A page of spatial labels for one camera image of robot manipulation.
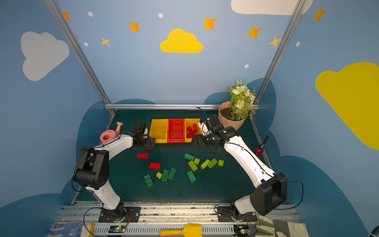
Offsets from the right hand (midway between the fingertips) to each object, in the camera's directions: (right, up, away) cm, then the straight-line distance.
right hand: (201, 140), depth 80 cm
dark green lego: (-31, -24, +4) cm, 39 cm away
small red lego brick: (-34, -8, +17) cm, 39 cm away
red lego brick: (-37, -11, +13) cm, 40 cm away
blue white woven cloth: (-64, -42, -10) cm, 77 cm away
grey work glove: (+32, -41, -10) cm, 53 cm away
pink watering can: (-59, +2, +13) cm, 61 cm away
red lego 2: (-5, +3, +28) cm, 28 cm away
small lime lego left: (-25, -21, +6) cm, 33 cm away
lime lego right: (+8, -16, +12) cm, 21 cm away
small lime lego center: (-2, -15, +13) cm, 20 cm away
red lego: (-3, +6, +30) cm, 31 cm away
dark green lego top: (-7, -12, +13) cm, 19 cm away
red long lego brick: (-28, -17, +11) cm, 35 cm away
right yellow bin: (-5, +6, +30) cm, 31 cm away
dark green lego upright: (-21, -22, +6) cm, 31 cm away
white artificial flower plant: (+26, +24, +8) cm, 36 cm away
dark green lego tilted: (-17, -20, +6) cm, 27 cm away
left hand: (-33, -2, +17) cm, 37 cm away
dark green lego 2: (-5, -22, +6) cm, 23 cm away
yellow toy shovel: (-6, -42, -11) cm, 44 cm away
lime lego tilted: (+3, -16, +10) cm, 19 cm away
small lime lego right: (+13, -16, +12) cm, 24 cm away
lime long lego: (-5, -17, +11) cm, 20 cm away
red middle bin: (-17, +4, +25) cm, 30 cm away
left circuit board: (-42, -42, -10) cm, 60 cm away
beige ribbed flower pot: (+19, +15, +27) cm, 36 cm away
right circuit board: (+19, -43, -9) cm, 48 cm away
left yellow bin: (-30, +5, +27) cm, 41 cm away
